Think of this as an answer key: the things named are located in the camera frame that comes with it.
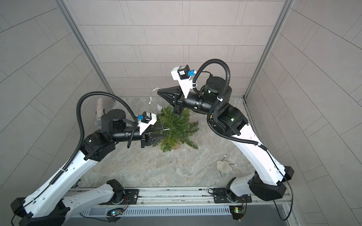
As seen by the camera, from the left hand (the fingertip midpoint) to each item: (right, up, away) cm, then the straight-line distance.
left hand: (166, 132), depth 57 cm
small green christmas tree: (+4, 0, +11) cm, 12 cm away
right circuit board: (+33, -41, +11) cm, 54 cm away
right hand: (0, +14, -11) cm, 18 cm away
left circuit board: (-25, -38, +8) cm, 46 cm away
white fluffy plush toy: (+29, -23, +22) cm, 43 cm away
